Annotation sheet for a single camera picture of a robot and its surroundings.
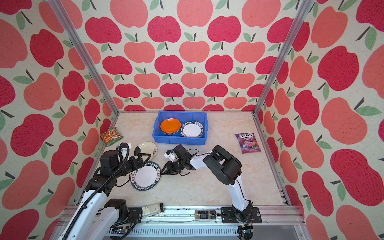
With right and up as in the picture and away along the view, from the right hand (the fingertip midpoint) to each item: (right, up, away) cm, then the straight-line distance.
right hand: (164, 173), depth 87 cm
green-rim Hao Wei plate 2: (-11, -2, +1) cm, 11 cm away
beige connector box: (-3, -14, -13) cm, 20 cm away
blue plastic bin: (-7, +20, +17) cm, 27 cm away
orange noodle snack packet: (-40, +20, +17) cm, 48 cm away
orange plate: (0, +28, +20) cm, 35 cm away
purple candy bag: (+55, +17, +12) cm, 58 cm away
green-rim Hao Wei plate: (+16, +26, +21) cm, 37 cm away
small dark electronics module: (+23, -15, -15) cm, 32 cm away
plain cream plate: (-13, +13, +11) cm, 22 cm away
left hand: (-6, +11, -10) cm, 16 cm away
